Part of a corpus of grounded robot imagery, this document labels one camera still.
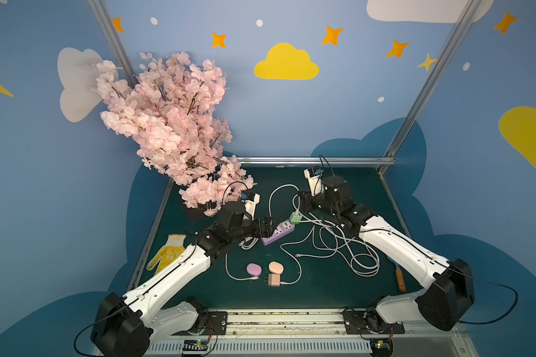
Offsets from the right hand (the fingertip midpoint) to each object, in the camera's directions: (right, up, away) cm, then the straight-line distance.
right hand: (303, 189), depth 79 cm
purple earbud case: (-18, -32, +6) cm, 37 cm away
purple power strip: (-8, -18, +16) cm, 26 cm away
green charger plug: (-2, -12, +7) cm, 14 cm away
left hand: (-11, -10, -4) cm, 15 cm away
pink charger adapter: (-11, -34, +3) cm, 36 cm away
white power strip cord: (-9, +1, +1) cm, 9 cm away
